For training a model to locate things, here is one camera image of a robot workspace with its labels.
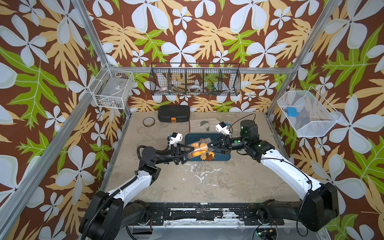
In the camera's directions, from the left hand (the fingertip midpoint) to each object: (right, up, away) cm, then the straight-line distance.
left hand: (194, 153), depth 64 cm
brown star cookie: (+11, -8, +29) cm, 32 cm away
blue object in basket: (+59, +21, +22) cm, 66 cm away
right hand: (+7, +1, +2) cm, 8 cm away
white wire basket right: (+64, +19, +19) cm, 70 cm away
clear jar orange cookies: (+3, +2, +2) cm, 4 cm away
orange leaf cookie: (+7, -8, +30) cm, 31 cm away
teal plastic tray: (-1, +4, +40) cm, 40 cm away
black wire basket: (+1, +44, +33) cm, 55 cm away
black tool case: (-15, +22, +50) cm, 56 cm away
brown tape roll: (-35, +16, +51) cm, 64 cm away
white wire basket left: (-49, +34, +22) cm, 63 cm away
